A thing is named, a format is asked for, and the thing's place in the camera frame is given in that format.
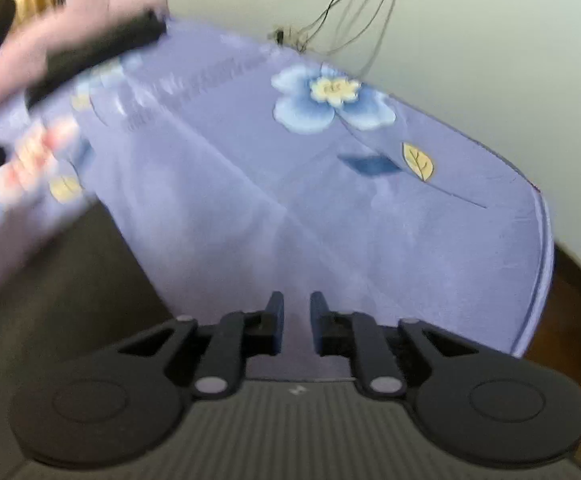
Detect black knit pants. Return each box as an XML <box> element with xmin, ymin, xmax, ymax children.
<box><xmin>0</xmin><ymin>199</ymin><xmax>292</xmax><ymax>461</ymax></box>

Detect pink floral quilt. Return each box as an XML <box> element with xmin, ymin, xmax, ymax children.
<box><xmin>0</xmin><ymin>0</ymin><xmax>168</xmax><ymax>104</ymax></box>

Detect purple floral bed sheet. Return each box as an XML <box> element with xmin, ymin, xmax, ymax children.
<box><xmin>0</xmin><ymin>21</ymin><xmax>553</xmax><ymax>377</ymax></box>

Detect folded black garment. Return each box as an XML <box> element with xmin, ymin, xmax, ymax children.
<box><xmin>25</xmin><ymin>11</ymin><xmax>167</xmax><ymax>110</ymax></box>

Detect black wall cables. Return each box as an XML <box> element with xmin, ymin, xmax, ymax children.
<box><xmin>268</xmin><ymin>0</ymin><xmax>412</xmax><ymax>76</ymax></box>

